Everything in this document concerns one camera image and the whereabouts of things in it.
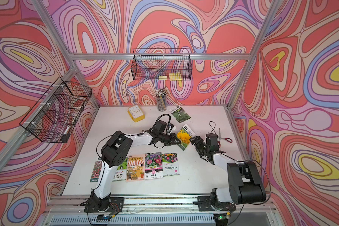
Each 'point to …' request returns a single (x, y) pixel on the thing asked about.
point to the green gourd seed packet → (180, 114)
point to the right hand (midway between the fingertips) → (192, 145)
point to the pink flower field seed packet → (96, 172)
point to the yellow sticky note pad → (175, 76)
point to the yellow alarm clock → (136, 113)
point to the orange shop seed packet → (135, 167)
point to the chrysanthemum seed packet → (153, 165)
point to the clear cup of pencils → (162, 100)
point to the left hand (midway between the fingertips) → (182, 143)
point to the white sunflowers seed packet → (170, 164)
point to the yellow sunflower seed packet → (184, 135)
